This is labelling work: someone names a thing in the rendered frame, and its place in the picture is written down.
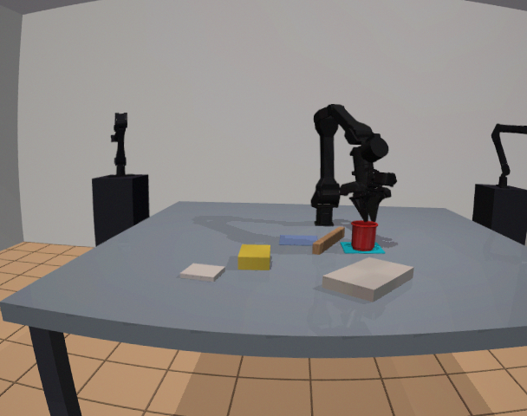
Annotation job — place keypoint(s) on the dark red cup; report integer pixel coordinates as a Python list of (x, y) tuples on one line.
[(363, 235)]

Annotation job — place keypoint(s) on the yellow block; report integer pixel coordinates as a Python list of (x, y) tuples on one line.
[(254, 257)]

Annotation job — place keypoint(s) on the beige flat rectangular slab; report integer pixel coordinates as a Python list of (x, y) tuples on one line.
[(202, 272)]

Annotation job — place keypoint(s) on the beige flat block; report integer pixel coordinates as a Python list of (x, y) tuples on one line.
[(369, 279)]

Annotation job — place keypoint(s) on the tan wooden flat bar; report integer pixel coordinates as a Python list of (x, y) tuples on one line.
[(324, 243)]

